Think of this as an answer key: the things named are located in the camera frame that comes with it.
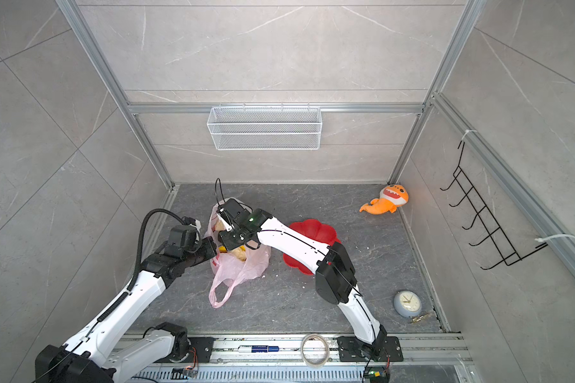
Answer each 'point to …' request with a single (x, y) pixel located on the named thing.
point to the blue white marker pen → (258, 349)
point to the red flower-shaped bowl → (317, 230)
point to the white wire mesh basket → (265, 128)
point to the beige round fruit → (240, 254)
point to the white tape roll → (327, 347)
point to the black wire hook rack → (493, 228)
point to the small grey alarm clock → (407, 304)
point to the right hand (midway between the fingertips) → (230, 241)
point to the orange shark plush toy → (391, 196)
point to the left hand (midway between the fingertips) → (220, 241)
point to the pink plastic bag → (228, 271)
